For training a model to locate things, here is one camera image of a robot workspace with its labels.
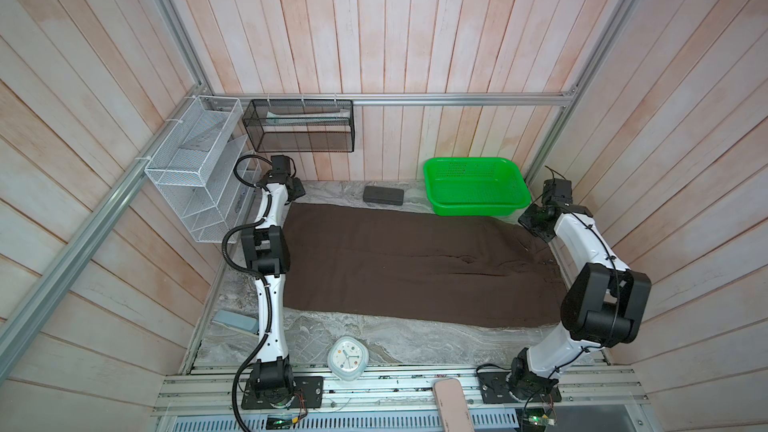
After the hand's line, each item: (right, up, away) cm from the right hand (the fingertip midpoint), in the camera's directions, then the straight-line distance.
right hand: (528, 220), depth 91 cm
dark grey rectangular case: (-45, +9, +24) cm, 52 cm away
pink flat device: (-29, -44, -21) cm, 57 cm away
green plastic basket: (-8, +13, +27) cm, 31 cm away
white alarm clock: (-55, -35, -15) cm, 67 cm away
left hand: (-78, +9, +19) cm, 81 cm away
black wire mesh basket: (-74, +33, +13) cm, 83 cm away
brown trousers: (-46, -14, +4) cm, 49 cm away
